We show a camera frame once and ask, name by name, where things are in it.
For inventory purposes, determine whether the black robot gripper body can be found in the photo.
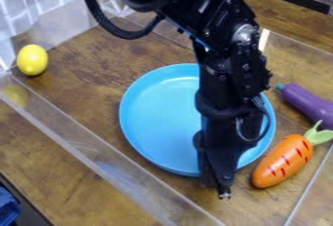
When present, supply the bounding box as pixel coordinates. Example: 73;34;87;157
194;24;271;200

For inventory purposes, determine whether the orange toy carrot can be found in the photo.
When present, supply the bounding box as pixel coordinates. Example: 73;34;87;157
251;122;333;188

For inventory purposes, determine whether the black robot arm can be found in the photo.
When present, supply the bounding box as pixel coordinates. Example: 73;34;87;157
123;0;271;199

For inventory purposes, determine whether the blue round plastic tray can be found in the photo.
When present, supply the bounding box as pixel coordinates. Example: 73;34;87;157
119;62;276;177

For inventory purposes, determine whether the purple toy eggplant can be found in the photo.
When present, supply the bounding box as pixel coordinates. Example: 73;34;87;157
275;83;333;131

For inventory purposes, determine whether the yellow toy lemon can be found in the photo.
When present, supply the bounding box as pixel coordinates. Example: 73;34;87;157
17;44;48;76

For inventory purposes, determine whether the blue object at corner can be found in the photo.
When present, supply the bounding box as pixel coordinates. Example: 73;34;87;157
0;187;21;226

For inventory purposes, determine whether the black braided cable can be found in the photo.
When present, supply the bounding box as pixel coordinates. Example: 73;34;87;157
73;0;167;41

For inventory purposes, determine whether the clear acrylic barrier wall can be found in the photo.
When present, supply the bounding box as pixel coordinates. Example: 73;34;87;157
0;0;333;226

